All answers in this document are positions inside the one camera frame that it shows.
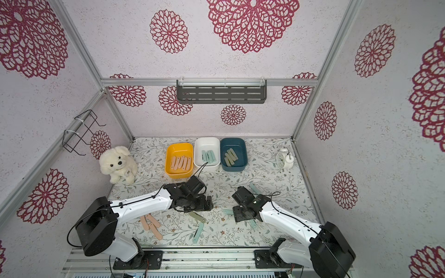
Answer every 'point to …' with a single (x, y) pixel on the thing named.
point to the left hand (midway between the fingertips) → (205, 208)
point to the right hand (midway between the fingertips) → (239, 212)
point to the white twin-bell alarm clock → (285, 158)
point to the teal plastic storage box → (239, 146)
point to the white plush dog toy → (118, 163)
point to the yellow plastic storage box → (178, 150)
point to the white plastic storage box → (205, 143)
